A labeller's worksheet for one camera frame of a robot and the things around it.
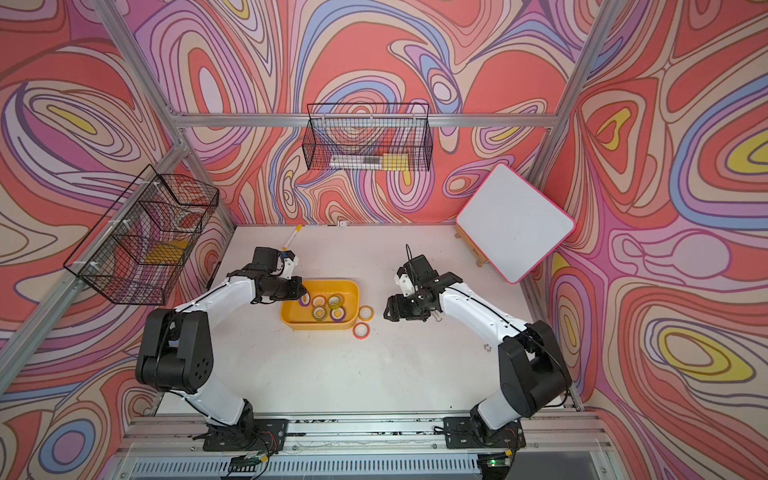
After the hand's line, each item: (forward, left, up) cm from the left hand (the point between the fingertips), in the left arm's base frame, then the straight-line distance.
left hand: (306, 290), depth 94 cm
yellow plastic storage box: (-7, +3, -6) cm, 9 cm away
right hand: (-12, -29, +2) cm, 32 cm away
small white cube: (+35, -8, -4) cm, 36 cm away
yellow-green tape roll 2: (-6, -4, -5) cm, 8 cm away
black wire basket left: (-5, +34, +25) cm, 43 cm away
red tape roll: (-1, -3, -5) cm, 6 cm away
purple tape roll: (-3, 0, -2) cm, 3 cm away
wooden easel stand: (+15, -59, -2) cm, 61 cm away
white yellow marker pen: (+29, +11, -5) cm, 32 cm away
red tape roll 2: (-11, -18, -7) cm, 22 cm away
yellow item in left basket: (-5, +28, +24) cm, 37 cm away
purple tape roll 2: (-6, -10, -5) cm, 13 cm away
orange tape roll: (-4, -19, -7) cm, 21 cm away
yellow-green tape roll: (-1, -9, -4) cm, 10 cm away
